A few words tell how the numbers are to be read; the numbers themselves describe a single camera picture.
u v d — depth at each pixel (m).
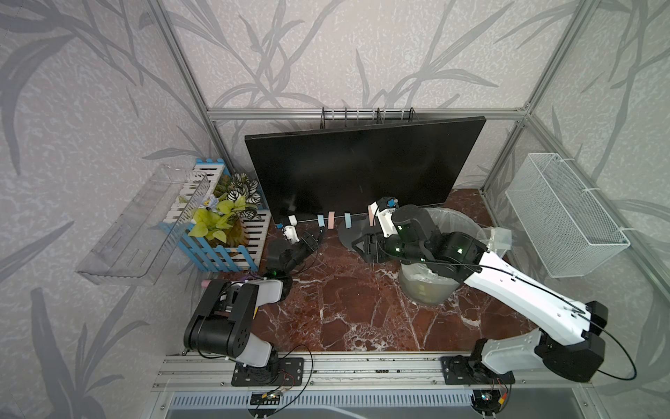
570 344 0.40
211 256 0.87
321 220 0.87
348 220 0.89
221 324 0.45
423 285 0.77
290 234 0.80
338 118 0.94
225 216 0.82
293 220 0.81
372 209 0.62
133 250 0.64
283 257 0.69
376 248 0.55
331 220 0.87
